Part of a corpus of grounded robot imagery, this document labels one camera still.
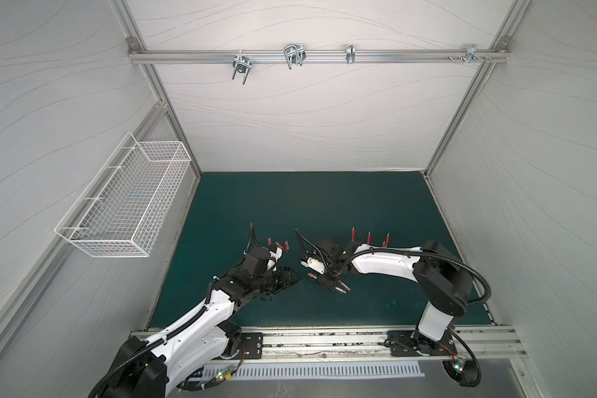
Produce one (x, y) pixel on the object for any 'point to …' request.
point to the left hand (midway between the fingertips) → (296, 281)
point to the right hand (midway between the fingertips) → (322, 276)
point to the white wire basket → (124, 206)
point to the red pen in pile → (344, 285)
